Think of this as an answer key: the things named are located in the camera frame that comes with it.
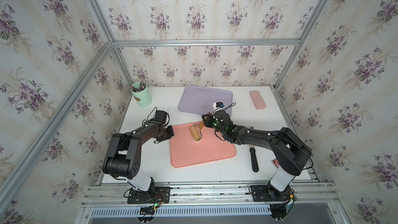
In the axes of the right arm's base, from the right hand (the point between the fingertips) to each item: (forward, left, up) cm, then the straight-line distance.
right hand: (204, 117), depth 88 cm
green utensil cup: (+17, +41, +3) cm, 45 cm away
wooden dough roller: (-6, +5, -7) cm, 10 cm away
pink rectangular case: (+24, -39, -12) cm, 47 cm away
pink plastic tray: (-15, +11, -15) cm, 23 cm away
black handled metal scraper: (-23, -28, -11) cm, 38 cm away
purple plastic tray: (+23, +3, -10) cm, 25 cm away
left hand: (-6, +20, -12) cm, 23 cm away
